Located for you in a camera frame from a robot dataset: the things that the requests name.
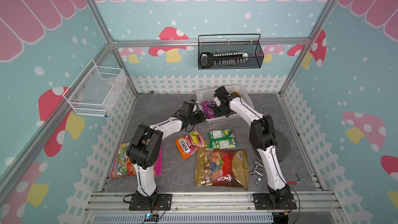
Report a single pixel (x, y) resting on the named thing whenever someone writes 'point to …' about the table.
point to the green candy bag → (222, 139)
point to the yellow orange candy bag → (237, 92)
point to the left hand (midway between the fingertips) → (207, 118)
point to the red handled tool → (292, 182)
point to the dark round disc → (283, 145)
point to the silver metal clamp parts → (257, 165)
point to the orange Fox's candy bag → (190, 144)
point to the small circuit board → (151, 217)
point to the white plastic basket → (207, 95)
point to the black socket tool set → (208, 59)
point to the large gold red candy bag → (226, 168)
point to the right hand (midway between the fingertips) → (218, 113)
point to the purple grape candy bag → (208, 107)
